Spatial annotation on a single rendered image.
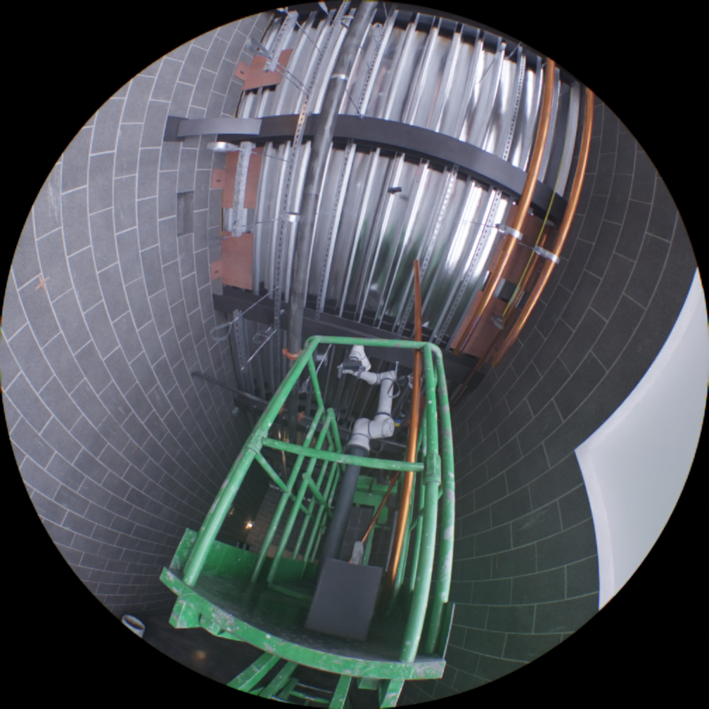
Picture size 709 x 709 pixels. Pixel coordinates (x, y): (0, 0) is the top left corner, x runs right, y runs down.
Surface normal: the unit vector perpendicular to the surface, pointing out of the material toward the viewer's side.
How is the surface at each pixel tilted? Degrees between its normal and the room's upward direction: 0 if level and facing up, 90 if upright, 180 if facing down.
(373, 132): 180
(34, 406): 90
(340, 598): 90
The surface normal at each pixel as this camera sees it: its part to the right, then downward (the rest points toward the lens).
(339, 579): -0.04, -0.81
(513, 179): -0.21, 0.58
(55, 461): 0.95, 0.29
